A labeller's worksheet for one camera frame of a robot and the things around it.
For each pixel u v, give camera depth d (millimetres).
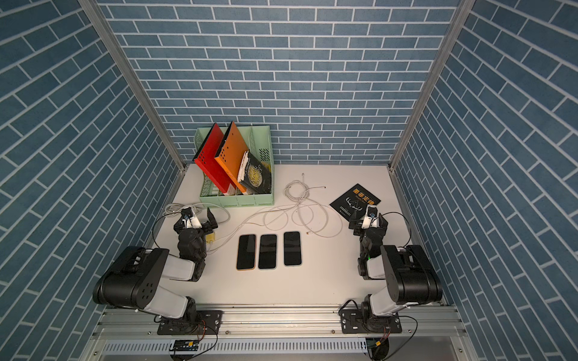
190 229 710
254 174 966
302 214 1021
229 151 889
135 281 444
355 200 1052
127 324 761
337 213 1018
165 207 1018
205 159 853
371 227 767
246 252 889
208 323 728
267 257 872
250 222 987
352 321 735
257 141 1050
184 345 722
